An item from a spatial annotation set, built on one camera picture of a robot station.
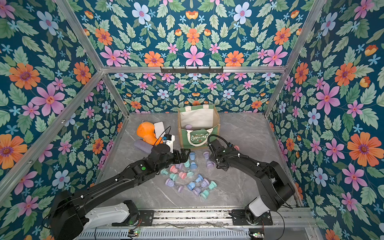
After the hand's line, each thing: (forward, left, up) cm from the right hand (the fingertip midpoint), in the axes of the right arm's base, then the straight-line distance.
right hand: (218, 158), depth 90 cm
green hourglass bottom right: (-20, +8, -2) cm, 22 cm away
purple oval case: (+8, +50, 0) cm, 50 cm away
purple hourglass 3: (-15, +28, -1) cm, 32 cm away
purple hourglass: (+21, +20, +5) cm, 30 cm away
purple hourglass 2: (-4, +5, -2) cm, 6 cm away
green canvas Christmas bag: (+26, +16, +2) cm, 30 cm away
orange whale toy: (+18, +49, +4) cm, 53 cm away
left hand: (-4, +17, +15) cm, 24 cm away
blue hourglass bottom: (-16, +16, -2) cm, 23 cm away
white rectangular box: (+21, +41, +1) cm, 47 cm away
